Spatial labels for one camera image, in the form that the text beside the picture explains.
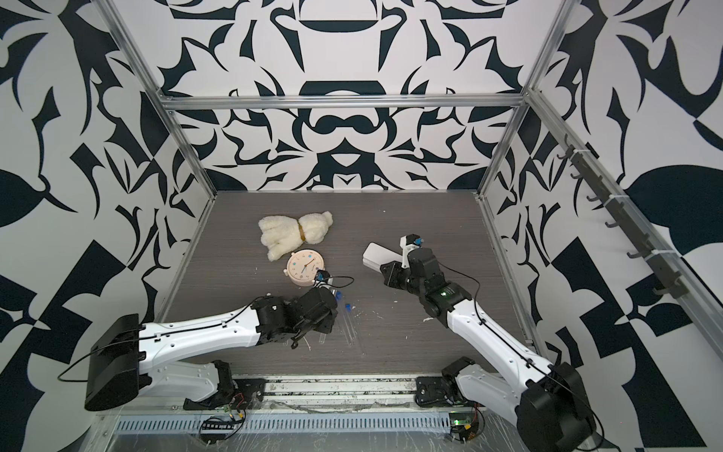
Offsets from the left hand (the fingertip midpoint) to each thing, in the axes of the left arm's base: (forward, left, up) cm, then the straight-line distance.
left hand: (332, 306), depth 79 cm
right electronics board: (-28, -32, -11) cm, 44 cm away
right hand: (+9, -14, +6) cm, 18 cm away
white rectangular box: (+19, -14, -5) cm, 24 cm away
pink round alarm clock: (+18, +11, -8) cm, 22 cm away
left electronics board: (-26, +30, -13) cm, 42 cm away
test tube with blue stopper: (-2, -4, -9) cm, 10 cm away
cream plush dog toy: (+25, +18, 0) cm, 31 cm away
